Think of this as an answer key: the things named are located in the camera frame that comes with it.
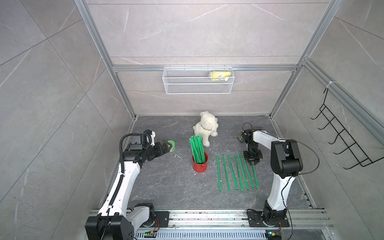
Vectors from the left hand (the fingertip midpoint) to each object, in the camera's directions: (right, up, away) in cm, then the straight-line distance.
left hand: (166, 146), depth 79 cm
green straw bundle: (+18, -4, +6) cm, 19 cm away
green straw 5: (+44, -18, +10) cm, 48 cm away
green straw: (+30, -19, +9) cm, 37 cm away
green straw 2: (+35, -18, +10) cm, 40 cm away
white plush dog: (+23, +10, +15) cm, 29 cm away
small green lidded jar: (+1, -2, +18) cm, 19 cm away
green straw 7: (+52, -19, +9) cm, 56 cm away
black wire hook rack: (+84, +2, -16) cm, 85 cm away
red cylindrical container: (+19, -13, +5) cm, 23 cm away
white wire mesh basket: (+18, +42, +21) cm, 51 cm away
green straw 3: (+39, -23, +5) cm, 46 cm away
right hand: (+53, -13, +14) cm, 56 cm away
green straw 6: (+46, -18, +9) cm, 50 cm away
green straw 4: (+43, -25, +4) cm, 49 cm away
